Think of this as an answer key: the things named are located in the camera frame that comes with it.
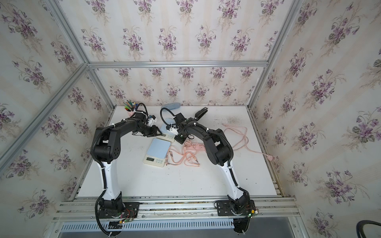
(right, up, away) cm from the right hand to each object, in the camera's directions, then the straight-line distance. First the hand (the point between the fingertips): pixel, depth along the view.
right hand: (180, 138), depth 100 cm
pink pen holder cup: (-37, +17, +4) cm, 41 cm away
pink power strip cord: (+59, -12, -5) cm, 60 cm away
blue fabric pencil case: (-9, +24, +17) cm, 31 cm away
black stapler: (+14, +18, +11) cm, 25 cm away
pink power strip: (+9, -4, -7) cm, 12 cm away
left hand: (-15, +2, +2) cm, 15 cm away
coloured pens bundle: (-38, +23, +5) cm, 44 cm away
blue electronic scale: (-14, -8, -9) cm, 18 cm away
